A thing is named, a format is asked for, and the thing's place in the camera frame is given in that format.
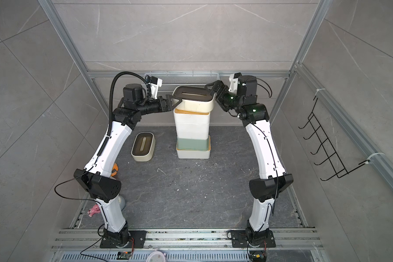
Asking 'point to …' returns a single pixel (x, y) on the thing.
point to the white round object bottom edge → (156, 256)
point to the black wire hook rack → (338, 169)
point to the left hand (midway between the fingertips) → (178, 98)
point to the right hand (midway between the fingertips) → (211, 92)
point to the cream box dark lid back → (143, 146)
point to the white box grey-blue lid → (192, 130)
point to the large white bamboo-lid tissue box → (194, 153)
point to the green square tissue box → (192, 144)
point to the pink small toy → (95, 209)
